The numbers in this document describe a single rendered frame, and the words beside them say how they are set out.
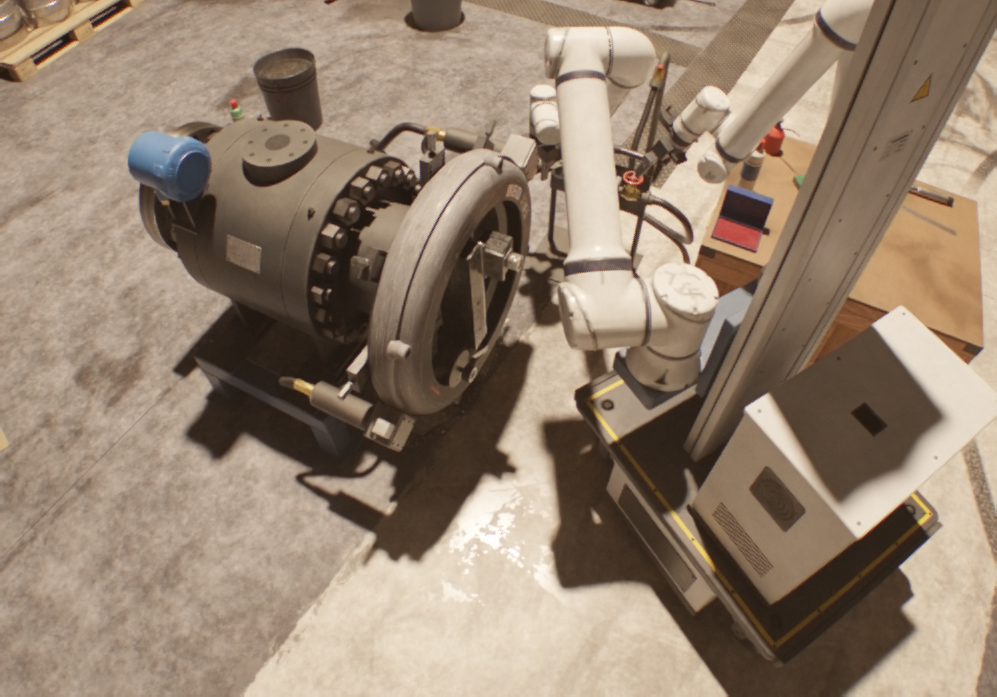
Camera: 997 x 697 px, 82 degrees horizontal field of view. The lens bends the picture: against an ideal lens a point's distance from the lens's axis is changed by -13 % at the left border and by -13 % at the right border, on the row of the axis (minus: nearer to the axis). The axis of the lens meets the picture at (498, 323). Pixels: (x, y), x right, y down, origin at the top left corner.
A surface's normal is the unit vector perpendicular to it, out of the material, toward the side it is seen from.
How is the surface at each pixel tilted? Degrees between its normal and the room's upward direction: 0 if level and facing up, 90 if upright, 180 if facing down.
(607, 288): 36
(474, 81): 0
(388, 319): 57
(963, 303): 0
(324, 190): 14
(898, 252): 0
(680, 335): 89
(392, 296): 49
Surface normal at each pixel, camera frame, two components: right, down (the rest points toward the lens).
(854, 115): -0.86, 0.40
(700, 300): 0.15, -0.53
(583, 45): 0.05, -0.04
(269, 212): -0.25, -0.11
